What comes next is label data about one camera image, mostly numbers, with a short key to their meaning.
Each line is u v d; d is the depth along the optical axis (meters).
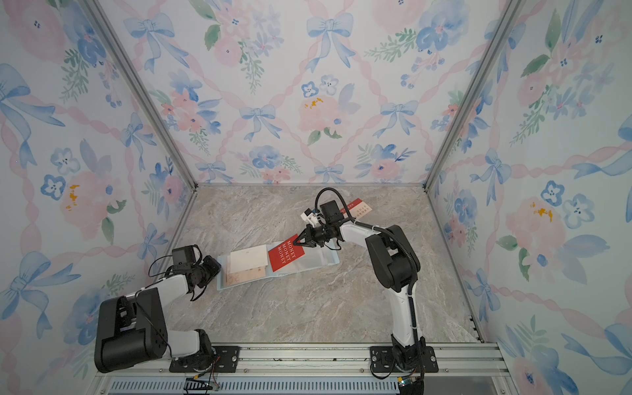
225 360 0.74
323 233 0.85
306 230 0.88
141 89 0.86
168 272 0.71
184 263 0.72
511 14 0.69
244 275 0.90
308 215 0.92
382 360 0.73
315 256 1.04
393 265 0.55
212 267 0.84
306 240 0.87
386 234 0.57
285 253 0.92
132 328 0.44
